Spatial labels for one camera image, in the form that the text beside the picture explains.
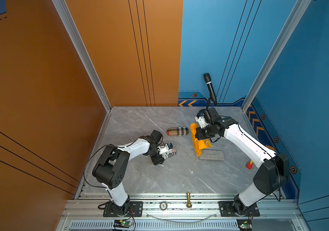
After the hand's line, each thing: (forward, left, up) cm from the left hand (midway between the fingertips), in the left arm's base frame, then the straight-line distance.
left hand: (159, 154), depth 94 cm
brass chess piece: (-29, -17, +2) cm, 34 cm away
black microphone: (+36, -36, +22) cm, 55 cm away
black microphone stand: (+10, -23, +29) cm, 38 cm away
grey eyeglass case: (-1, -33, +4) cm, 34 cm away
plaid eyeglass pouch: (+17, -12, +3) cm, 21 cm away
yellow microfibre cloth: (-2, -23, +17) cm, 29 cm away
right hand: (+5, -23, +16) cm, 28 cm away
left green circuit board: (-37, +16, -1) cm, 40 cm away
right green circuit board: (-36, -45, -1) cm, 58 cm away
